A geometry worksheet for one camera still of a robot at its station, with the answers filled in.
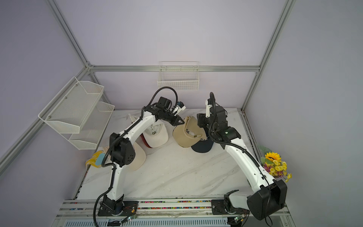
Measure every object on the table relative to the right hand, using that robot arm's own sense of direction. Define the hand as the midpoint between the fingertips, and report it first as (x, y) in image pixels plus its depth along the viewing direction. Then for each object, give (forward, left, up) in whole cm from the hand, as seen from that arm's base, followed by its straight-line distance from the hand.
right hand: (203, 116), depth 78 cm
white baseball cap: (+6, +31, -25) cm, 41 cm away
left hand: (+5, +12, -11) cm, 17 cm away
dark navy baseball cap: (-7, -1, -21) cm, 22 cm away
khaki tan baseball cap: (+3, +8, -20) cm, 22 cm away
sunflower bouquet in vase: (-26, -30, -4) cm, 40 cm away
